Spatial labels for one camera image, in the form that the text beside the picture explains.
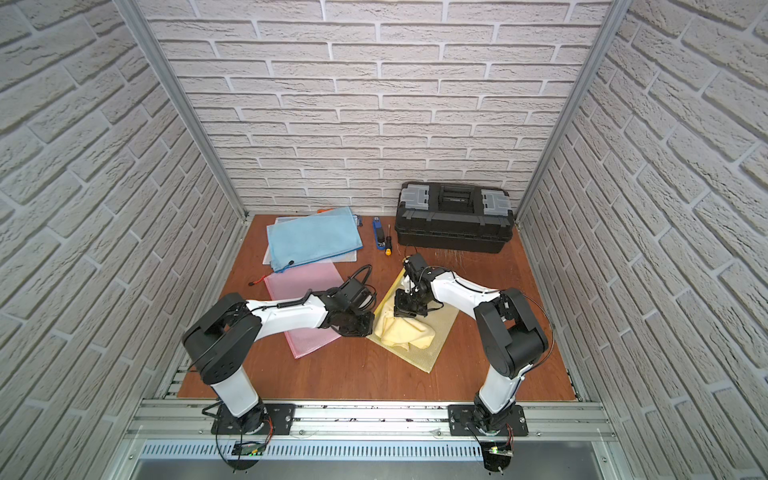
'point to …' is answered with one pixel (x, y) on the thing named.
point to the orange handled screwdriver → (324, 210)
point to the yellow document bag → (442, 320)
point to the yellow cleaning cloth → (401, 332)
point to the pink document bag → (295, 283)
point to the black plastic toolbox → (457, 217)
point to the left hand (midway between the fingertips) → (378, 329)
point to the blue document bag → (313, 238)
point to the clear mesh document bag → (349, 256)
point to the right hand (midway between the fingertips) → (399, 313)
